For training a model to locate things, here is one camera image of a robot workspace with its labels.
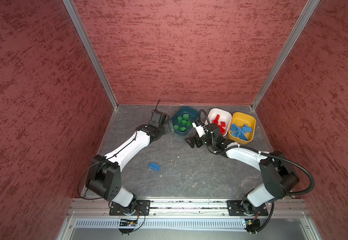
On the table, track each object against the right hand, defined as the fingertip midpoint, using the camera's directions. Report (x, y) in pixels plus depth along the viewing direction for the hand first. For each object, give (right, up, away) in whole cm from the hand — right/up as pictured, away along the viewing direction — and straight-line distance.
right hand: (190, 138), depth 88 cm
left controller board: (-33, -40, -15) cm, 54 cm away
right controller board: (+29, -40, -17) cm, 53 cm away
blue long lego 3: (+37, 0, +12) cm, 39 cm away
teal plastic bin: (+5, +16, +27) cm, 32 cm away
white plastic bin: (+26, +13, +23) cm, 37 cm away
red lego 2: (+25, +4, +15) cm, 29 cm away
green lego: (-2, +14, +23) cm, 26 cm away
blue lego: (+33, +6, +18) cm, 39 cm away
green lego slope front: (-4, +5, +15) cm, 16 cm away
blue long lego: (-21, -17, 0) cm, 27 cm away
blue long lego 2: (+40, +5, +12) cm, 42 cm away
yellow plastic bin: (+41, +11, +23) cm, 48 cm away
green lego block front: (-3, +9, +19) cm, 21 cm away
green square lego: (-9, +6, +16) cm, 19 cm away
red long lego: (+21, +10, +19) cm, 30 cm away
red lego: (+26, +8, +19) cm, 33 cm away
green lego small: (-6, +11, +19) cm, 23 cm away
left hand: (-14, +6, -1) cm, 15 cm away
